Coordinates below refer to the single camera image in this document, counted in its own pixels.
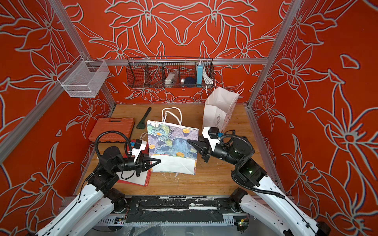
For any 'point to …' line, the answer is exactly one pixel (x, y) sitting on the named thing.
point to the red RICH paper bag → (130, 177)
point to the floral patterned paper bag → (168, 143)
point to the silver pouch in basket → (171, 79)
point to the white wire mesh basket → (83, 78)
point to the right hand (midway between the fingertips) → (187, 140)
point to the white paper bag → (219, 104)
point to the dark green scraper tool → (141, 125)
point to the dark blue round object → (190, 82)
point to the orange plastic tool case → (99, 126)
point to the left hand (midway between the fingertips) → (159, 161)
